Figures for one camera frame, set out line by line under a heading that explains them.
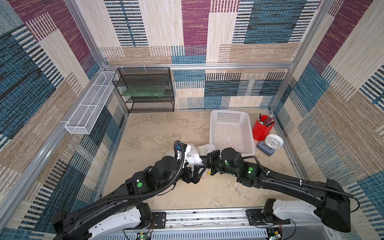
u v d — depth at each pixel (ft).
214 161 2.10
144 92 3.15
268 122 3.17
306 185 1.46
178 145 1.85
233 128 3.55
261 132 3.18
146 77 3.33
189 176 1.81
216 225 2.39
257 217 2.39
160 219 2.41
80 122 2.29
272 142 3.16
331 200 1.33
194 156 2.17
